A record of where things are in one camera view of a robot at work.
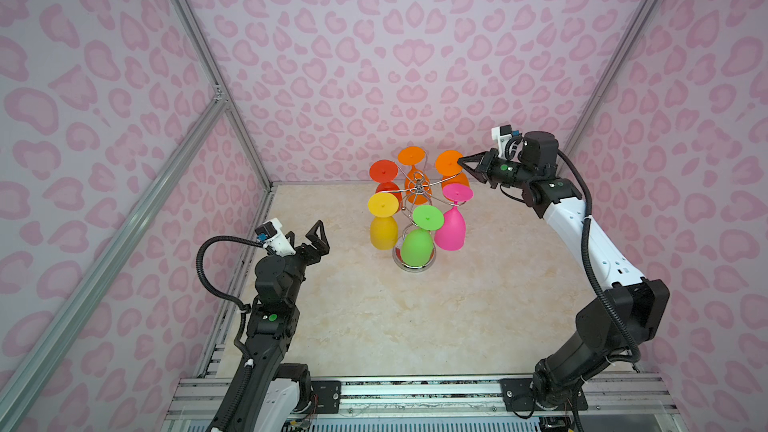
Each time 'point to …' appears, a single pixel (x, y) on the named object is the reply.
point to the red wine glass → (384, 172)
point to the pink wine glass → (452, 235)
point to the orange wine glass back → (417, 186)
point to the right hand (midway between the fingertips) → (462, 158)
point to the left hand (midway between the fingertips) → (308, 223)
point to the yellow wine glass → (384, 227)
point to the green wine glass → (417, 243)
